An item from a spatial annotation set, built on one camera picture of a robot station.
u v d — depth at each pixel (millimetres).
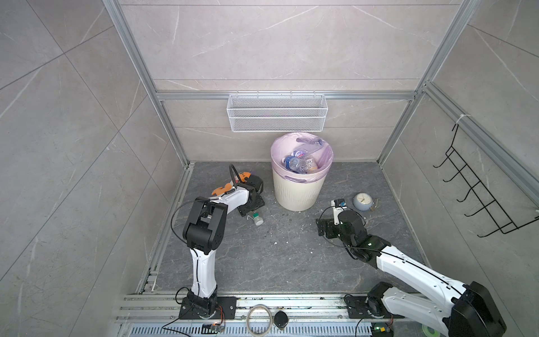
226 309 731
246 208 897
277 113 1007
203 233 534
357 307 729
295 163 950
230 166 838
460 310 390
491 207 630
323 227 744
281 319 629
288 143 943
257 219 929
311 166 934
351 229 613
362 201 980
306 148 924
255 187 815
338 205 725
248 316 709
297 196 884
